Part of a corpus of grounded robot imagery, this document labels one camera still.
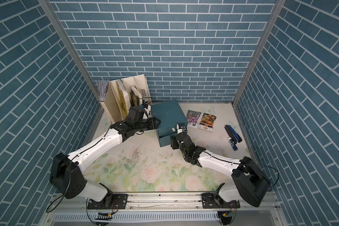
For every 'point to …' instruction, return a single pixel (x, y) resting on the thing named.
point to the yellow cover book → (121, 94)
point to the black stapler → (230, 133)
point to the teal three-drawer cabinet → (170, 113)
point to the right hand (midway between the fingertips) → (175, 136)
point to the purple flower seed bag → (192, 117)
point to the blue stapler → (236, 135)
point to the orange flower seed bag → (206, 122)
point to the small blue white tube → (234, 146)
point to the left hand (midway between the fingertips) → (162, 123)
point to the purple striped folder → (103, 88)
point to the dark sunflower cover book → (135, 99)
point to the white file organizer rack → (138, 84)
